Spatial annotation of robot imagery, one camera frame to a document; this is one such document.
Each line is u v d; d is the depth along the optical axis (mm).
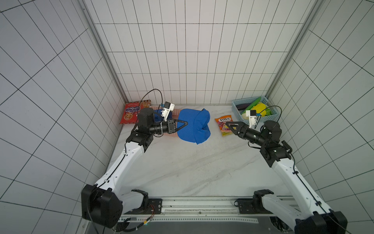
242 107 1131
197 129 685
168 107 642
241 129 621
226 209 727
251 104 1124
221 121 1067
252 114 657
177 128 657
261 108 1089
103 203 390
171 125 609
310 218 375
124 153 481
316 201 402
